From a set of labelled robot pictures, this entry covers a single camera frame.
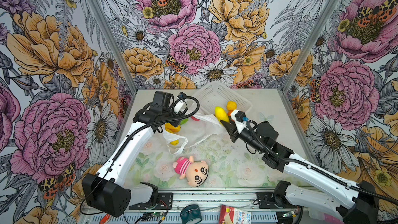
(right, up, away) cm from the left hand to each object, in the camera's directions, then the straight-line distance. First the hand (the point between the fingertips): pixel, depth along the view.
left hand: (178, 118), depth 78 cm
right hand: (+21, -1, -9) cm, 23 cm away
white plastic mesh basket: (+22, +15, +40) cm, 48 cm away
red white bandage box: (+24, -41, -10) cm, 48 cm away
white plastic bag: (+6, -8, +20) cm, 23 cm away
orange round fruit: (+30, +1, +27) cm, 40 cm away
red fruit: (+8, 0, -2) cm, 8 cm away
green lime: (0, -4, +22) cm, 22 cm away
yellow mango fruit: (+20, +3, -14) cm, 25 cm away
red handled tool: (-32, -44, -8) cm, 55 cm away
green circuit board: (-8, -42, -7) cm, 44 cm away
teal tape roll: (+7, -37, -14) cm, 40 cm away
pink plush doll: (+9, -25, -3) cm, 27 cm away
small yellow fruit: (-4, -15, +13) cm, 21 cm away
